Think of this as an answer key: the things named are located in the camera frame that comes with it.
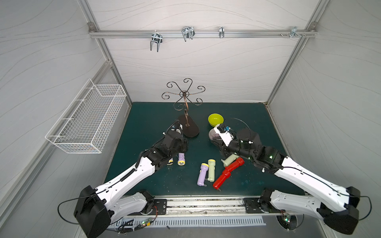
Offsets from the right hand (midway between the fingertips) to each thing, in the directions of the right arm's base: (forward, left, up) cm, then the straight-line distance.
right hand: (214, 137), depth 68 cm
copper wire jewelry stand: (+26, +16, -26) cm, 40 cm away
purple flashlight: (-2, +17, -24) cm, 30 cm away
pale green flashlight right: (+1, -12, -26) cm, 28 cm away
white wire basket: (+2, +62, +5) cm, 62 cm away
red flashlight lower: (-9, -7, -25) cm, 28 cm away
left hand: (+3, +13, -10) cm, 17 cm away
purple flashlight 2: (-11, +5, -25) cm, 28 cm away
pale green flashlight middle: (-6, 0, -25) cm, 26 cm away
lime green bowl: (+30, -4, -23) cm, 38 cm away
